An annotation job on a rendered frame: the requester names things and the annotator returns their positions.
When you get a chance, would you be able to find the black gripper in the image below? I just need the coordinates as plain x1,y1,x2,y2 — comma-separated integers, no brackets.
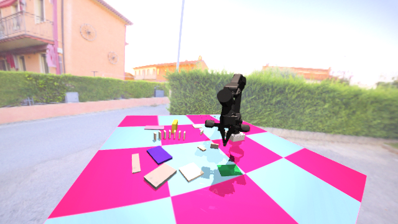
205,109,251,147

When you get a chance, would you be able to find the purple flat block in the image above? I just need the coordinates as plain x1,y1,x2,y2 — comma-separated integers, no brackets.
146,146,173,165

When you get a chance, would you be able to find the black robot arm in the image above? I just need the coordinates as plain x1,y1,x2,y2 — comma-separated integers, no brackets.
217,73,246,126

